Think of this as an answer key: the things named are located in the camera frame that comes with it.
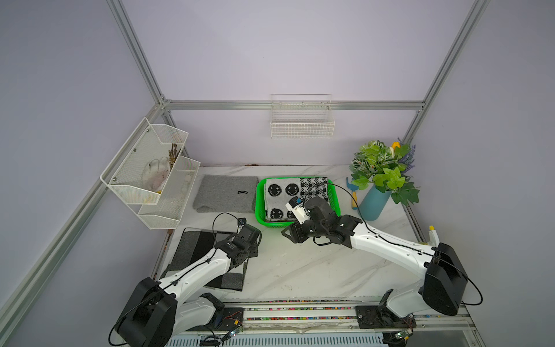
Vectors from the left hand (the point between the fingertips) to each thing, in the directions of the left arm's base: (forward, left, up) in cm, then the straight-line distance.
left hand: (248, 247), depth 87 cm
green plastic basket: (+21, -3, +4) cm, 21 cm away
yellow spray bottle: (-3, -68, +13) cm, 69 cm away
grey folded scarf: (+28, +12, 0) cm, 30 cm away
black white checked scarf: (+3, +23, -2) cm, 24 cm away
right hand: (+1, -16, +11) cm, 20 cm away
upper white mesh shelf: (+17, +38, +27) cm, 50 cm away
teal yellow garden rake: (+28, -50, -3) cm, 57 cm away
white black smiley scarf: (+25, -12, +5) cm, 28 cm away
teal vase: (+16, -53, +9) cm, 56 cm away
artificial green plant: (+19, -52, +27) cm, 62 cm away
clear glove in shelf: (+17, +33, +26) cm, 45 cm away
